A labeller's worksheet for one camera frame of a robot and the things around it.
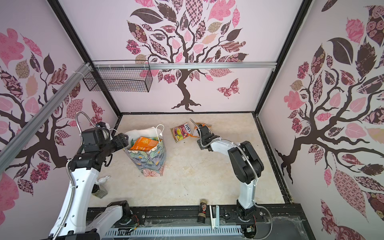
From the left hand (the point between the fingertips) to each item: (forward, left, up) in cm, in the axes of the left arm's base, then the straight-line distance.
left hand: (122, 140), depth 74 cm
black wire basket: (+66, +27, -8) cm, 72 cm away
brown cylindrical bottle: (-30, -40, -21) cm, 55 cm away
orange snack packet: (+1, -9, -5) cm, 10 cm away
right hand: (+16, -46, -19) cm, 52 cm away
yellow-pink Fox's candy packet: (+22, -26, -21) cm, 40 cm away
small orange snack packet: (+23, -37, -23) cm, 49 cm away
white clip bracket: (-33, -47, -21) cm, 61 cm away
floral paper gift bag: (-8, -14, -9) cm, 19 cm away
